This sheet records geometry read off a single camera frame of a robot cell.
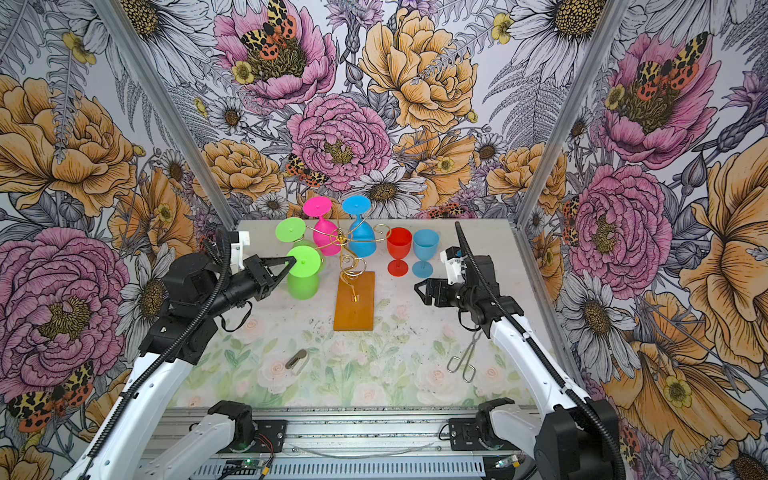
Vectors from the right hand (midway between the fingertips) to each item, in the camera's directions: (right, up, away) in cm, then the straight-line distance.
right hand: (427, 295), depth 80 cm
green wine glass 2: (-34, +17, -7) cm, 39 cm away
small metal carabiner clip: (-36, -19, +4) cm, 41 cm away
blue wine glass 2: (+1, +14, +16) cm, 22 cm away
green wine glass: (-29, +6, -14) cm, 33 cm away
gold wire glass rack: (-21, -1, +14) cm, 25 cm away
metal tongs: (+12, -22, +5) cm, 25 cm away
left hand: (-30, +8, -15) cm, 34 cm away
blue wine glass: (-18, +15, +6) cm, 24 cm away
